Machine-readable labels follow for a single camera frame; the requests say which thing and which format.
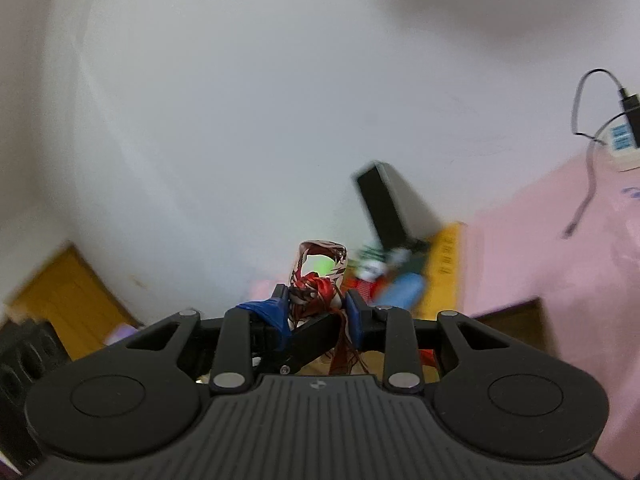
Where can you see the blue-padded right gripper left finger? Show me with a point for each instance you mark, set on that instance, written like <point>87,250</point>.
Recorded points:
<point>269,328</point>

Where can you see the black plug-in charger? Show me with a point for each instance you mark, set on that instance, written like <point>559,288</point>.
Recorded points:
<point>631,107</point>

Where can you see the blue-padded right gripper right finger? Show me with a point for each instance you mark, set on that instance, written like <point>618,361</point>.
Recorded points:
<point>359,318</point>

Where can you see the black phone on stand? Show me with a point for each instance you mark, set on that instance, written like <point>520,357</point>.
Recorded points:
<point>398,214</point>

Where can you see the red plush pouch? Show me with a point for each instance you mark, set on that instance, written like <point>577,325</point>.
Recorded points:
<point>368,291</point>

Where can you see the small panda plush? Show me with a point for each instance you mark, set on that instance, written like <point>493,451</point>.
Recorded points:
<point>373,261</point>

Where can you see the blue glasses case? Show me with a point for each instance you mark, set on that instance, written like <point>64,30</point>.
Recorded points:
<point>404,293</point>

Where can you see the pink deer-print tablecloth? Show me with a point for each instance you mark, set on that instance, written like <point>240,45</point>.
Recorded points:
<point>580,292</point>

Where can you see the red tasselled knot ornament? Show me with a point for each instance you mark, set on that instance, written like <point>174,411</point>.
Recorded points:
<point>313,294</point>

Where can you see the white power strip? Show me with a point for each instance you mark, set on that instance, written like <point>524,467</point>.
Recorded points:
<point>622,152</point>

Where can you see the yellow book with characters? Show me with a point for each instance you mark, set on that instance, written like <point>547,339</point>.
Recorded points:
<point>443,272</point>

